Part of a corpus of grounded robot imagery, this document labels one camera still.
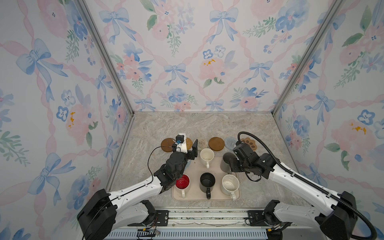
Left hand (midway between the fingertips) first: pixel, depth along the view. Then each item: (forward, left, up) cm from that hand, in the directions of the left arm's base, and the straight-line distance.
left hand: (190, 138), depth 75 cm
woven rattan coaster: (-7, 0, +6) cm, 9 cm away
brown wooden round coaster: (+13, -17, -23) cm, 32 cm away
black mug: (-15, -9, -23) cm, 29 cm away
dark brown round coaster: (+10, +16, -21) cm, 28 cm away
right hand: (-8, -22, -12) cm, 26 cm away
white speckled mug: (-15, -22, -23) cm, 35 cm away
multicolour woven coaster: (+12, -8, -23) cm, 27 cm away
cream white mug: (+2, -10, -21) cm, 23 cm away
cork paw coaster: (+14, -41, -24) cm, 50 cm away
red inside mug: (-15, +4, -22) cm, 27 cm away
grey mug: (-7, -19, -15) cm, 25 cm away
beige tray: (-6, -2, -24) cm, 25 cm away
